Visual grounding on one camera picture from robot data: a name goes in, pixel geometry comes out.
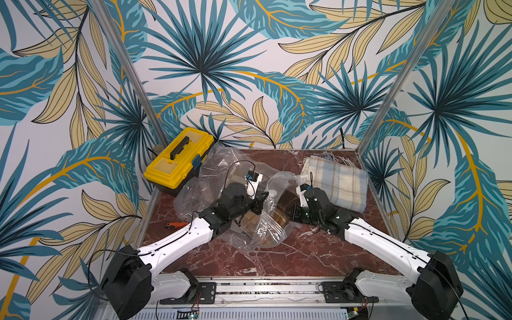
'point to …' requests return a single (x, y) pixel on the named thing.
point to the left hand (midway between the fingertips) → (267, 196)
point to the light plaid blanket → (344, 181)
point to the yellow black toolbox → (180, 160)
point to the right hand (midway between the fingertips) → (283, 210)
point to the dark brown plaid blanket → (268, 226)
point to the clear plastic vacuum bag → (222, 167)
